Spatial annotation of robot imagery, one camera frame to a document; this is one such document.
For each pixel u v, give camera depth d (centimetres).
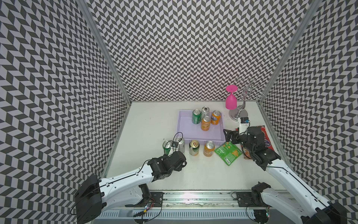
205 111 97
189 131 100
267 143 91
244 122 66
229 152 87
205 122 95
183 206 72
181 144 81
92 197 40
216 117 97
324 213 39
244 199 73
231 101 95
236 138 68
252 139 58
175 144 72
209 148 83
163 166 58
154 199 71
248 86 77
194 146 83
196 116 99
